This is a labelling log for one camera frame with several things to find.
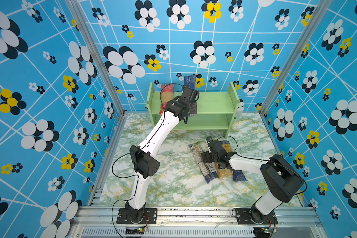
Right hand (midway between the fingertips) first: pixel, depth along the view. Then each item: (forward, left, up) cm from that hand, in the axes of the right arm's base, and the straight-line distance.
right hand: (210, 152), depth 95 cm
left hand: (+14, +12, +29) cm, 34 cm away
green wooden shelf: (+13, -2, +25) cm, 28 cm away
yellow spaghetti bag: (-14, -7, +1) cm, 15 cm away
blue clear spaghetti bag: (-15, -15, 0) cm, 21 cm away
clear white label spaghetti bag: (-12, +2, 0) cm, 12 cm away
